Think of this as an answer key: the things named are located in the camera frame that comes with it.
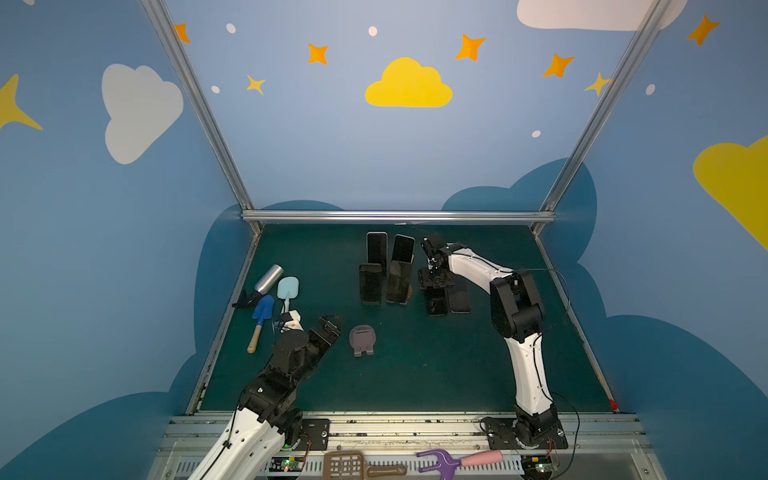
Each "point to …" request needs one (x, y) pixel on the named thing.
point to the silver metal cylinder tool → (251, 298)
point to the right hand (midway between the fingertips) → (433, 281)
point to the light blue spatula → (288, 287)
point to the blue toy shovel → (264, 311)
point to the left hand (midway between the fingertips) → (342, 326)
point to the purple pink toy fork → (447, 466)
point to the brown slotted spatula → (350, 465)
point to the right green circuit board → (537, 467)
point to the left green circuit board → (286, 464)
